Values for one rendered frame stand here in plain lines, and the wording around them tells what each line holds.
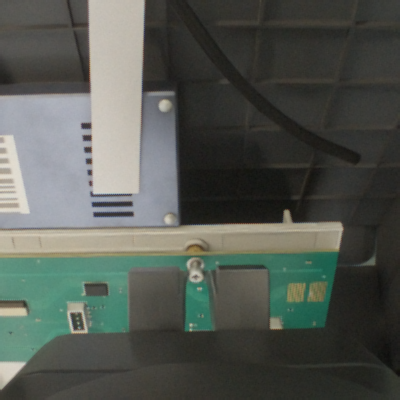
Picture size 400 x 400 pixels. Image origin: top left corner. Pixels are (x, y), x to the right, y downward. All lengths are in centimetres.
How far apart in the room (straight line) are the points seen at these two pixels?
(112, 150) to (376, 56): 9
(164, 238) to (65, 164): 4
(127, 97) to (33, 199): 5
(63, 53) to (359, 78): 10
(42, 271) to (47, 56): 7
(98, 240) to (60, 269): 2
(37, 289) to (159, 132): 8
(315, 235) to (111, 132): 8
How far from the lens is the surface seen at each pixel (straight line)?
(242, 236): 19
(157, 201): 18
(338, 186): 24
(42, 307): 21
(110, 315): 20
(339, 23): 17
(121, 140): 17
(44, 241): 20
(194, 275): 18
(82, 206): 18
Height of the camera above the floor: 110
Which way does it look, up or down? 1 degrees down
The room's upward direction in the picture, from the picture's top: 91 degrees counter-clockwise
